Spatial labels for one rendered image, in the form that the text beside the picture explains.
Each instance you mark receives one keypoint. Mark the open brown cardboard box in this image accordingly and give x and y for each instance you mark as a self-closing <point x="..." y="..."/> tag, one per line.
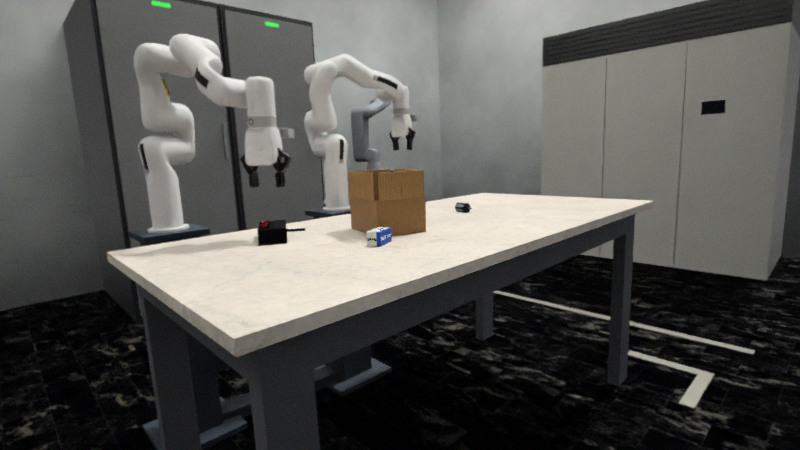
<point x="390" y="199"/>

